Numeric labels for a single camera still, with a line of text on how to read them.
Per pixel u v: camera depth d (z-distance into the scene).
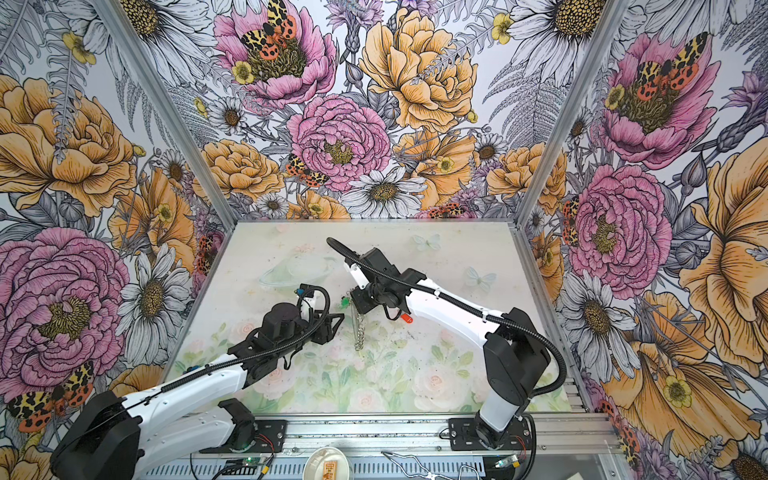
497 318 0.47
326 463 0.69
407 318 0.97
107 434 0.40
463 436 0.74
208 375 0.53
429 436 0.76
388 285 0.62
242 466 0.73
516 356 0.44
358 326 0.79
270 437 0.73
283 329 0.65
